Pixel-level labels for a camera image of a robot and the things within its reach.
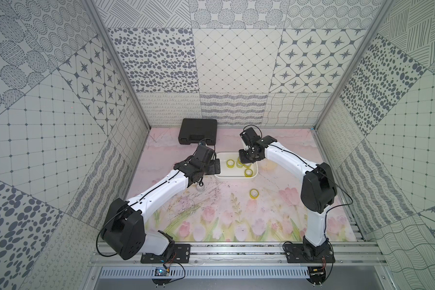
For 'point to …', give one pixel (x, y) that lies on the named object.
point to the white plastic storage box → (235, 172)
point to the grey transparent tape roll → (247, 165)
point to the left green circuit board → (161, 271)
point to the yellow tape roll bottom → (248, 173)
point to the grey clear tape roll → (200, 189)
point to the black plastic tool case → (196, 130)
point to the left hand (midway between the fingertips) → (210, 161)
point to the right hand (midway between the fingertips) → (245, 160)
